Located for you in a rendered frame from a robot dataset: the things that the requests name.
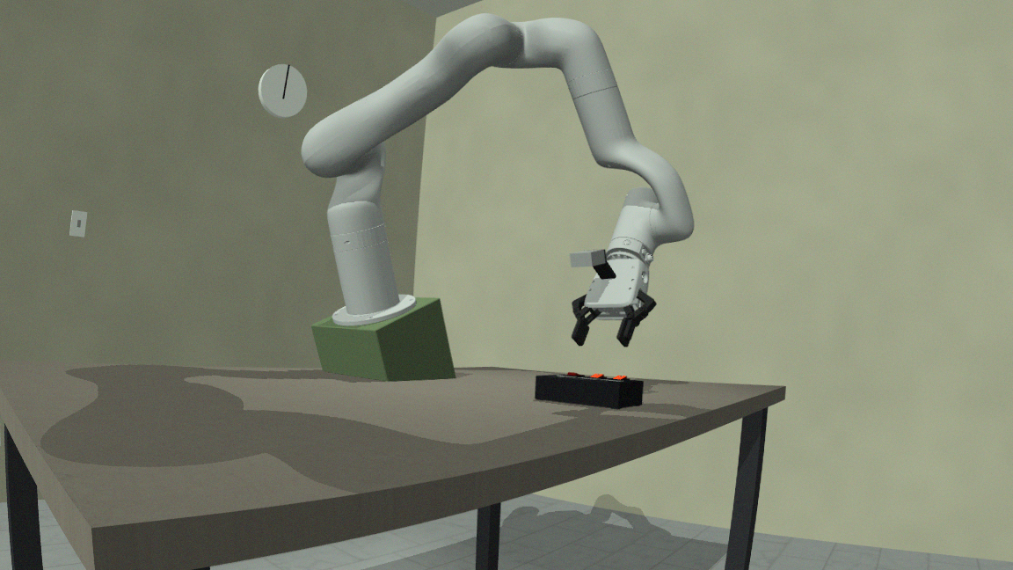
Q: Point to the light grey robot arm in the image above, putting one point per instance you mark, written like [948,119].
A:
[332,148]

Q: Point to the black power strip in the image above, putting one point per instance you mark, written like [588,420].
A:
[617,392]

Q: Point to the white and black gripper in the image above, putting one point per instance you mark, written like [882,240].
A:
[607,295]

